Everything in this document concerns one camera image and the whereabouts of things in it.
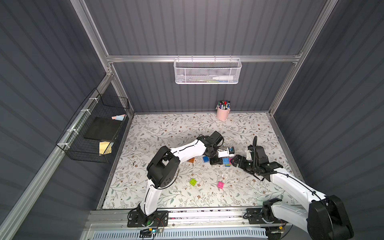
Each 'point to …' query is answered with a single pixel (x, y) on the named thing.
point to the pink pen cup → (222, 114)
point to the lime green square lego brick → (193, 182)
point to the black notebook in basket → (103, 128)
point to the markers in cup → (223, 105)
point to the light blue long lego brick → (225, 160)
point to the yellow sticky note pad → (105, 147)
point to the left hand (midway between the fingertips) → (222, 161)
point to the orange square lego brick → (192, 160)
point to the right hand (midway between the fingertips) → (237, 164)
